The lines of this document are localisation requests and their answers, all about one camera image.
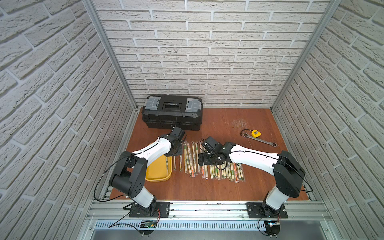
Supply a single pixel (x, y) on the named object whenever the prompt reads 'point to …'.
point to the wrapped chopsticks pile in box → (167, 166)
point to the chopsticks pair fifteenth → (180, 163)
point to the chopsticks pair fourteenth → (185, 157)
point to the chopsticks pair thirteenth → (191, 169)
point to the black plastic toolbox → (166, 112)
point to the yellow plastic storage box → (157, 171)
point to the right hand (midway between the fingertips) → (205, 161)
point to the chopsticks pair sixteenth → (174, 163)
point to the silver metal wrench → (273, 144)
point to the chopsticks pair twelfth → (194, 157)
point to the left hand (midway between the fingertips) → (177, 149)
